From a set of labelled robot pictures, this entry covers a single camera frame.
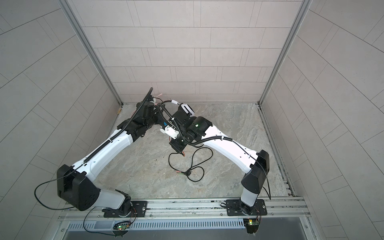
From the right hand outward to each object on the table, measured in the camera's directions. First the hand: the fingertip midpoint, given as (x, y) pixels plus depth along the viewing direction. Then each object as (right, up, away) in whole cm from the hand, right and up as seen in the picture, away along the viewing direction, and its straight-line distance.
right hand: (173, 146), depth 70 cm
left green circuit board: (-21, -34, -6) cm, 41 cm away
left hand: (-6, +17, +10) cm, 21 cm away
